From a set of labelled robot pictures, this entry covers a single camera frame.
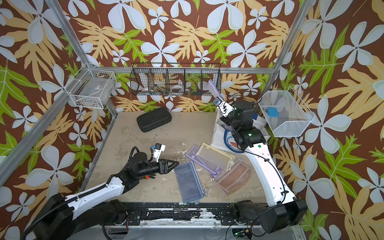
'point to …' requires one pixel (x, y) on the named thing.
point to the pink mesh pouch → (235, 178)
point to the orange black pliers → (147, 177)
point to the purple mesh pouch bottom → (189, 184)
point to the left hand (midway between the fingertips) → (177, 161)
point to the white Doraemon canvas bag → (222, 137)
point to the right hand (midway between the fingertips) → (229, 102)
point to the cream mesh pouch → (222, 158)
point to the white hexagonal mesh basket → (286, 114)
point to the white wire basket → (91, 86)
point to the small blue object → (272, 112)
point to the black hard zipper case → (153, 118)
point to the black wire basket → (178, 79)
